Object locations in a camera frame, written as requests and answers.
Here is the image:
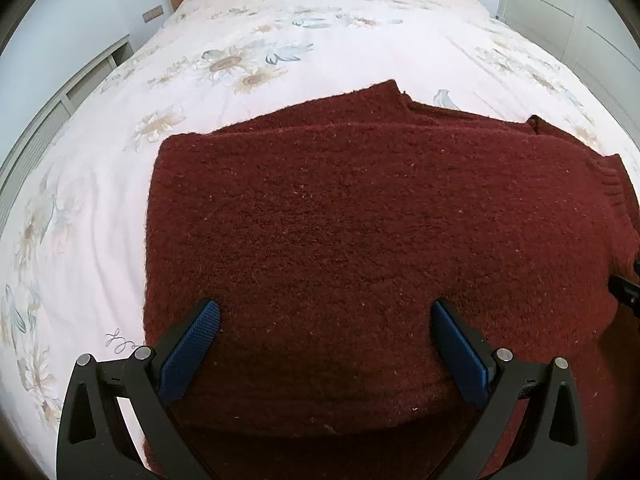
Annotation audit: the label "dark red knit sweater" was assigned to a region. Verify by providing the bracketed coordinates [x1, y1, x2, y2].
[142, 79, 640, 480]

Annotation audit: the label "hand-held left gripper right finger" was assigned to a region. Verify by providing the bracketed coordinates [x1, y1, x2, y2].
[431, 299, 588, 480]

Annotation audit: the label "white wardrobe doors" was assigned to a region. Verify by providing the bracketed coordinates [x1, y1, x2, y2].
[497, 0, 640, 126]

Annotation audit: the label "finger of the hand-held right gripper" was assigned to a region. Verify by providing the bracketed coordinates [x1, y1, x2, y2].
[607, 258, 640, 319]

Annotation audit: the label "floral white bedspread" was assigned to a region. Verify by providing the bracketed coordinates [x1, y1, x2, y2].
[0, 0, 640, 476]

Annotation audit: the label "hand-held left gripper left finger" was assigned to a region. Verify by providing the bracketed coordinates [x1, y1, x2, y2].
[56, 298, 222, 480]

